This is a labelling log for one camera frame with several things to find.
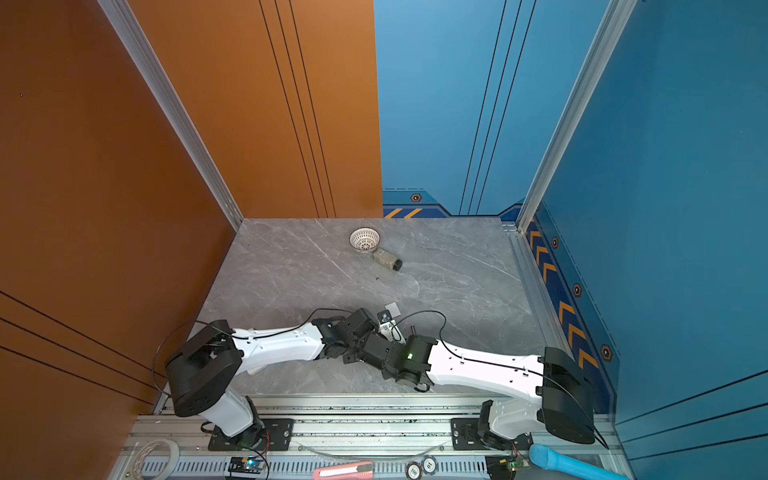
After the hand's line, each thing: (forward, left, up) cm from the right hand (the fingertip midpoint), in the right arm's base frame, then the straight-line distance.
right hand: (390, 355), depth 77 cm
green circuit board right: (-23, -26, -10) cm, 36 cm away
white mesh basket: (+47, +10, -5) cm, 49 cm away
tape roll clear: (-20, +52, -8) cm, 56 cm away
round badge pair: (-22, -9, -9) cm, 26 cm away
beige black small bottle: (+36, +2, -5) cm, 37 cm away
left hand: (+8, +8, -7) cm, 14 cm away
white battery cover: (+20, -1, -11) cm, 22 cm away
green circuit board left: (-22, +35, -10) cm, 42 cm away
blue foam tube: (-22, -36, -5) cm, 42 cm away
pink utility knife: (-24, +7, -8) cm, 26 cm away
